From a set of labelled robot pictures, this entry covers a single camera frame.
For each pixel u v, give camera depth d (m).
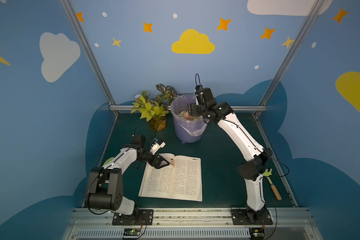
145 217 0.75
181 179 0.85
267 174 0.88
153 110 0.90
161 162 0.76
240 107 1.16
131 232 0.72
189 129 0.84
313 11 0.71
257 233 0.72
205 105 0.60
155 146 0.80
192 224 0.73
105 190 0.44
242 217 0.74
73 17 0.72
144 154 0.75
